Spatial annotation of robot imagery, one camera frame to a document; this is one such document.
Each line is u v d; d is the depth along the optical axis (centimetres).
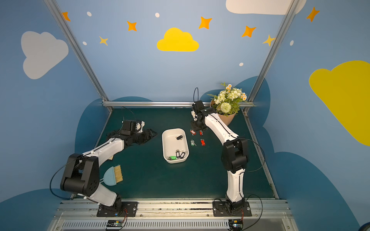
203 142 101
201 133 107
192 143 101
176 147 99
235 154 52
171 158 94
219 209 74
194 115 86
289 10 72
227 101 88
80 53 86
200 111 68
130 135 73
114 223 72
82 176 45
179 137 104
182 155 95
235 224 73
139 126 86
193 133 107
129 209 75
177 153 96
